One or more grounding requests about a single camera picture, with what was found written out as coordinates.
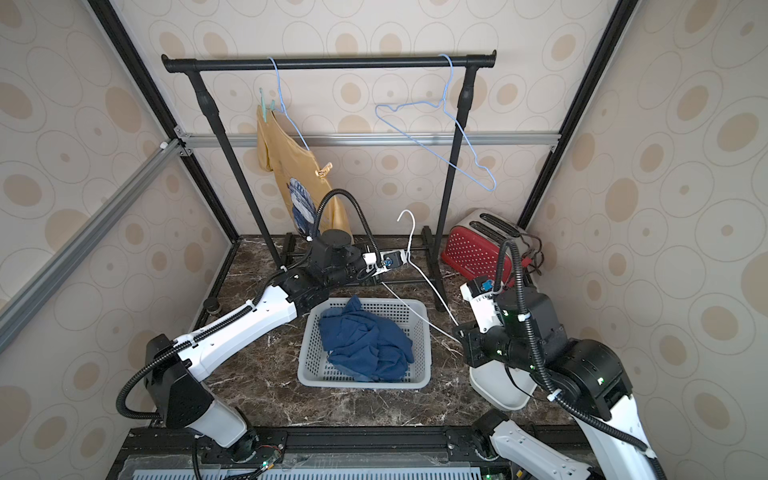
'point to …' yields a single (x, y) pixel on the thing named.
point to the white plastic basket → (412, 316)
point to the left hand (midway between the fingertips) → (398, 248)
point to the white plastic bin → (493, 381)
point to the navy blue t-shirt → (363, 345)
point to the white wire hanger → (406, 304)
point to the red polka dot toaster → (472, 246)
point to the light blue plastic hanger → (490, 183)
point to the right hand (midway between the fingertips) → (463, 328)
